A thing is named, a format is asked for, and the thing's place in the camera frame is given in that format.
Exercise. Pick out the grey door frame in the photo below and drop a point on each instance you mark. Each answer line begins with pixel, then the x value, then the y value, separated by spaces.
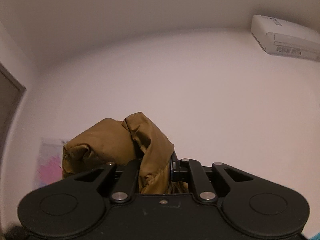
pixel 11 93

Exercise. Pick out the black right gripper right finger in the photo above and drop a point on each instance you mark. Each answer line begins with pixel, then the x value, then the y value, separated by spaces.
pixel 191 171

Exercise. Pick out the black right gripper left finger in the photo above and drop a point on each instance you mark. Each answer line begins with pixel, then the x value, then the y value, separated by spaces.
pixel 127 185

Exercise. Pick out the colourful wall map poster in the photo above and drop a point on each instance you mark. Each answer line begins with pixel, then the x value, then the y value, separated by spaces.
pixel 49 162

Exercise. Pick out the white wall air conditioner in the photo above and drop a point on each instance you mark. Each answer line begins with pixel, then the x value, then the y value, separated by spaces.
pixel 280 37

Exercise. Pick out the brown padded jacket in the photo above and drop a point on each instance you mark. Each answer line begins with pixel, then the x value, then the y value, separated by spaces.
pixel 136 137

